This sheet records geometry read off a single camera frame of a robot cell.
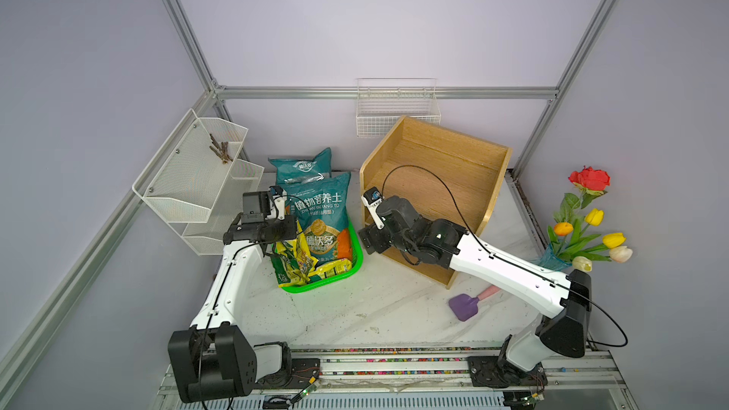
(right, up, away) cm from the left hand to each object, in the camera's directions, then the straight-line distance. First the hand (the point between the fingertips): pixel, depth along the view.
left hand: (291, 223), depth 84 cm
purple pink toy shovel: (+53, -26, +1) cm, 59 cm away
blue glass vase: (+75, -10, -6) cm, 76 cm away
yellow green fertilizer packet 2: (+3, -8, 0) cm, 9 cm away
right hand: (+25, 0, -9) cm, 27 cm away
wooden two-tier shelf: (+45, +14, -7) cm, 48 cm away
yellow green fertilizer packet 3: (+12, -14, 0) cm, 19 cm away
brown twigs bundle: (-22, +22, +1) cm, 31 cm away
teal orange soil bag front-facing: (+9, +4, +2) cm, 10 cm away
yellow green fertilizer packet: (-1, -15, +1) cm, 15 cm away
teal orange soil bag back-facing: (-1, +17, +9) cm, 19 cm away
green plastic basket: (+20, -11, +2) cm, 23 cm away
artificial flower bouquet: (+79, -3, -7) cm, 79 cm away
